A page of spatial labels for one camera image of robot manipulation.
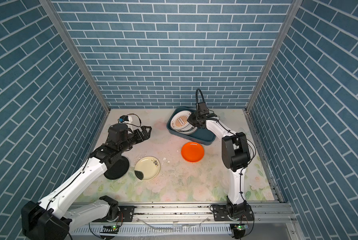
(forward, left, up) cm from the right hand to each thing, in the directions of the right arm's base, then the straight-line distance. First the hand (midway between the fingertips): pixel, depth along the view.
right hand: (187, 118), depth 98 cm
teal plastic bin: (-7, -12, -10) cm, 17 cm away
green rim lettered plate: (-2, -2, -10) cm, 11 cm away
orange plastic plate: (-18, -5, -13) cm, 22 cm away
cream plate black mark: (-31, +22, -13) cm, 40 cm away
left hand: (-21, +20, +12) cm, 31 cm away
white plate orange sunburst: (+2, +6, -5) cm, 8 cm away
